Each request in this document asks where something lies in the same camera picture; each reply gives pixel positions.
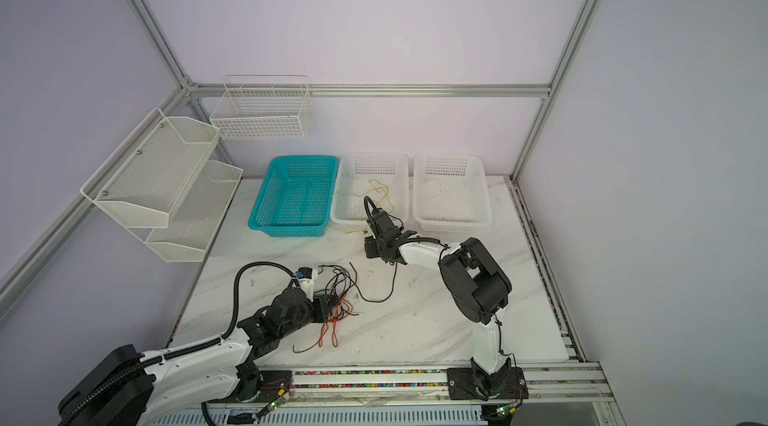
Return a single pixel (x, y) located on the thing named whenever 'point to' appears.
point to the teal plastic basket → (295, 196)
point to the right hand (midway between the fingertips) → (368, 244)
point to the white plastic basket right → (451, 192)
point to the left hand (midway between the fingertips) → (334, 300)
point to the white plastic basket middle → (382, 176)
